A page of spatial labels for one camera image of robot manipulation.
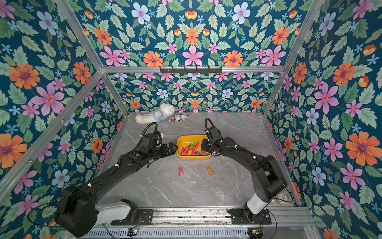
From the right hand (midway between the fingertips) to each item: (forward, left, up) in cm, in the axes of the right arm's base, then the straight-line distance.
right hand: (202, 146), depth 88 cm
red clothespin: (-11, +13, -11) cm, 20 cm away
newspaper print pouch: (+30, +22, -7) cm, 38 cm away
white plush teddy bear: (+31, +29, -1) cm, 43 cm away
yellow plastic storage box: (+10, +13, -8) cm, 18 cm away
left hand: (-4, +15, +4) cm, 17 cm away
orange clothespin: (-10, -4, -10) cm, 15 cm away
